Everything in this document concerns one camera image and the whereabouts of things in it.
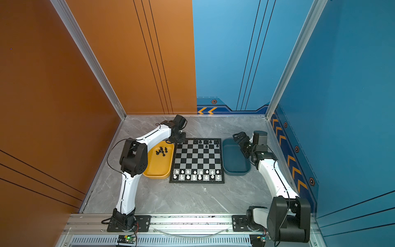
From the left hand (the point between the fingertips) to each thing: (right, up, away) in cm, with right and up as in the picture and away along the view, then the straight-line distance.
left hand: (182, 138), depth 102 cm
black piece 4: (+12, -2, 0) cm, 12 cm away
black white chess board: (+11, -13, -8) cm, 19 cm away
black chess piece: (+23, -4, -2) cm, 24 cm away
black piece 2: (+16, -5, -3) cm, 17 cm away
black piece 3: (+16, -2, 0) cm, 16 cm away
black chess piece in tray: (-11, -10, -5) cm, 16 cm away
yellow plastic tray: (-13, -13, -6) cm, 19 cm away
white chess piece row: (+10, -20, -15) cm, 27 cm away
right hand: (+32, 0, -17) cm, 36 cm away
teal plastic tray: (+33, -13, -10) cm, 37 cm away
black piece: (+19, -2, 0) cm, 19 cm away
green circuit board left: (-22, -45, -31) cm, 59 cm away
